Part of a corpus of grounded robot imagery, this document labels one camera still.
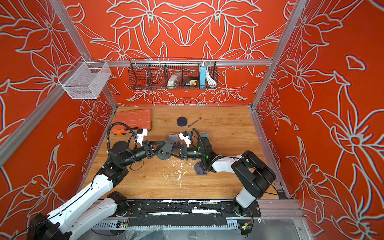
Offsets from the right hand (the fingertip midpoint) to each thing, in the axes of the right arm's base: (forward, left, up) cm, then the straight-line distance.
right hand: (167, 158), depth 72 cm
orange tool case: (+35, +30, -11) cm, 47 cm away
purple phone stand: (+19, 0, -10) cm, 21 cm away
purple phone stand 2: (0, -17, -16) cm, 23 cm away
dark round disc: (+39, -4, -18) cm, 43 cm away
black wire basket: (+55, +2, +13) cm, 56 cm away
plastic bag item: (+46, 0, +14) cm, 48 cm away
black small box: (+43, -12, +14) cm, 47 cm away
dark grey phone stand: (+6, -18, +10) cm, 21 cm away
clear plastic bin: (+44, +56, +15) cm, 73 cm away
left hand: (+3, 0, +9) cm, 9 cm away
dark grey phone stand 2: (+1, 0, +5) cm, 5 cm away
